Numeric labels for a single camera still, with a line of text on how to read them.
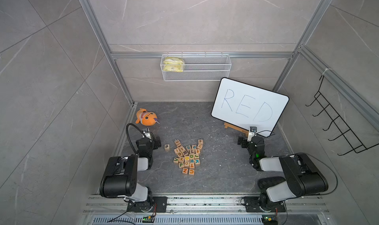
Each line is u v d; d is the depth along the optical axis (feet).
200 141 3.12
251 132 2.63
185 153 2.91
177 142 3.07
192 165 2.75
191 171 2.68
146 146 2.33
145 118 3.27
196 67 3.32
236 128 3.23
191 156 2.88
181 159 2.83
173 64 2.88
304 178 1.48
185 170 2.69
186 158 2.87
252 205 2.39
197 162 2.81
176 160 2.82
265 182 2.55
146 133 2.66
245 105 3.04
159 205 2.40
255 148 2.32
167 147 3.03
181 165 2.75
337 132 2.25
